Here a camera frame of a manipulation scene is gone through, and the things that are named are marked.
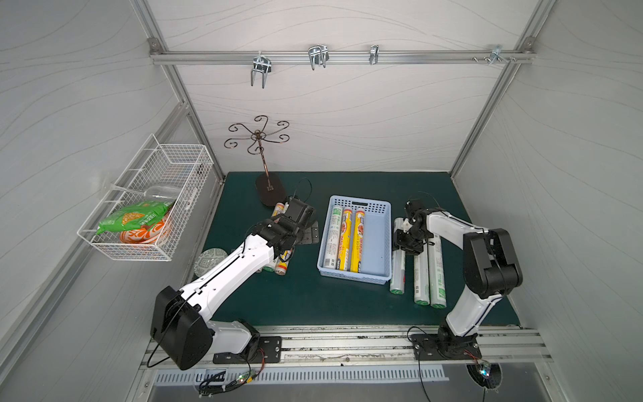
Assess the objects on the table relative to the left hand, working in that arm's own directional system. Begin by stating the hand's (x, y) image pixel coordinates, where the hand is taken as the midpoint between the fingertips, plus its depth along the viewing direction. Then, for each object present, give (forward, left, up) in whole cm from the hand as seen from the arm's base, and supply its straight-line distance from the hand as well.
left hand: (304, 231), depth 80 cm
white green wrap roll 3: (-4, -33, -15) cm, 37 cm away
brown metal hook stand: (+34, +20, -15) cm, 42 cm away
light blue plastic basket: (+4, -18, -14) cm, 23 cm away
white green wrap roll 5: (-10, -45, -14) cm, 48 cm away
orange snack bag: (-12, +38, +15) cm, 43 cm away
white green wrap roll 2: (+5, -10, -13) cm, 17 cm away
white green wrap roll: (-6, +13, -15) cm, 20 cm away
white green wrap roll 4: (-9, -40, -14) cm, 44 cm away
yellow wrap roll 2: (-1, -13, -15) cm, 20 cm away
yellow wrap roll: (-4, +8, -14) cm, 17 cm away
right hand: (+4, -35, -16) cm, 39 cm away
